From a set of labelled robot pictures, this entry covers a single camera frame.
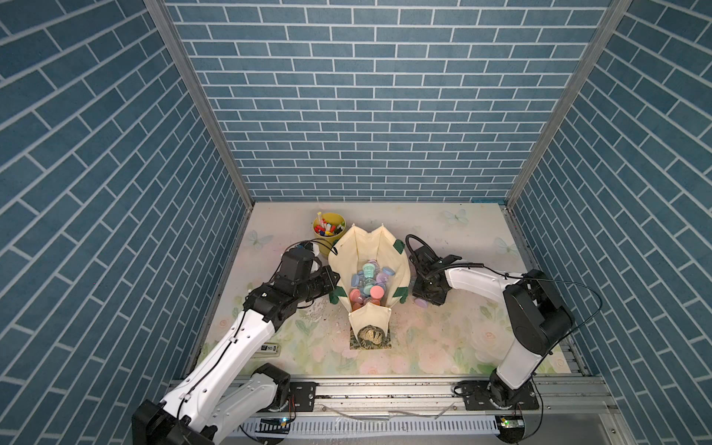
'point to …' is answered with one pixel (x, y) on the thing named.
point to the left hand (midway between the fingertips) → (348, 277)
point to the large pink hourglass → (376, 294)
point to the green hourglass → (368, 272)
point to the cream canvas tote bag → (349, 253)
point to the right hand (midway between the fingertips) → (420, 295)
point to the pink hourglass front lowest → (356, 301)
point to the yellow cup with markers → (328, 227)
